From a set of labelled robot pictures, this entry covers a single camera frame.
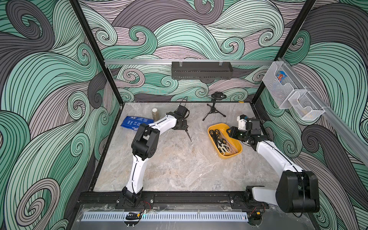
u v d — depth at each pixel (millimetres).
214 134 971
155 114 1033
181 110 815
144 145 561
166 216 697
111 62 947
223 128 987
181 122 897
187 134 1006
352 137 520
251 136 643
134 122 1037
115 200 728
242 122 784
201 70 962
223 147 901
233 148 914
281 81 854
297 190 403
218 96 886
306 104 744
